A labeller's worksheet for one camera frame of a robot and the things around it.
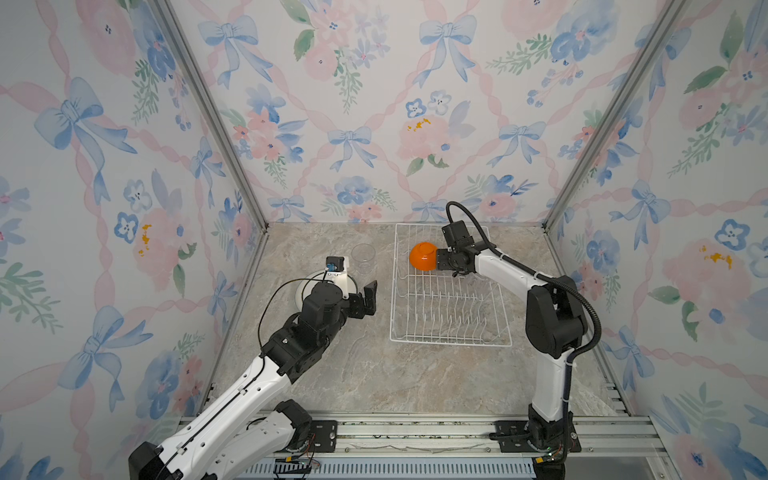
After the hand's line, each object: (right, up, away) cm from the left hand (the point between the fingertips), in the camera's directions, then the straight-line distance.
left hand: (360, 279), depth 72 cm
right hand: (+27, +5, +27) cm, 39 cm away
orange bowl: (+19, +6, +32) cm, 38 cm away
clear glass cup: (-2, +5, +36) cm, 36 cm away
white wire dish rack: (+22, -11, +23) cm, 34 cm away
